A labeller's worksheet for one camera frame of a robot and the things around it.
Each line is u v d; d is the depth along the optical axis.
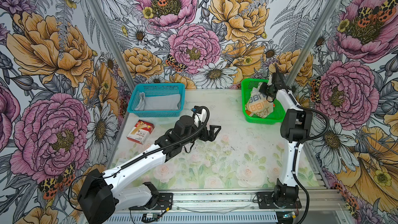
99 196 0.39
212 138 0.65
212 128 0.65
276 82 0.85
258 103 1.02
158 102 1.13
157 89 1.15
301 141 0.61
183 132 0.57
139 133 0.94
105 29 0.87
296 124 0.62
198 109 0.63
